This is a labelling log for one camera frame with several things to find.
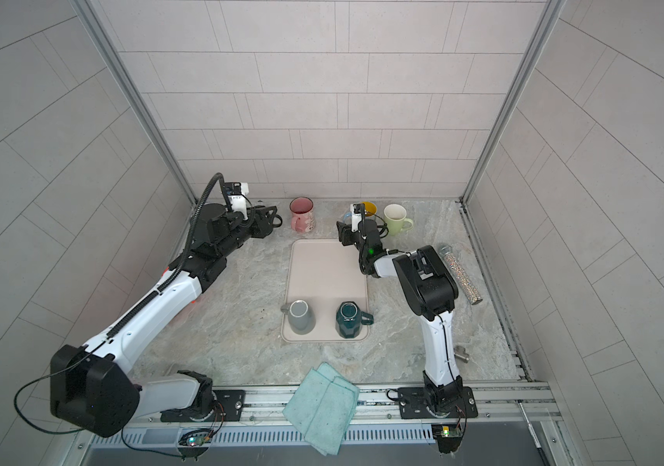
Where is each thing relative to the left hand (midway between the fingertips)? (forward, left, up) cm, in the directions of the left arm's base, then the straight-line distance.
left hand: (276, 205), depth 76 cm
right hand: (+13, -19, -21) cm, 31 cm away
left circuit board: (-49, +14, -25) cm, 56 cm away
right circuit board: (-48, -44, -29) cm, 71 cm away
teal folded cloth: (-42, -13, -27) cm, 52 cm away
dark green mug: (-24, -20, -19) cm, 36 cm away
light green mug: (+16, -37, -21) cm, 45 cm away
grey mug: (-23, -7, -21) cm, 32 cm away
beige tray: (-3, -12, -30) cm, 33 cm away
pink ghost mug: (+13, -4, -21) cm, 25 cm away
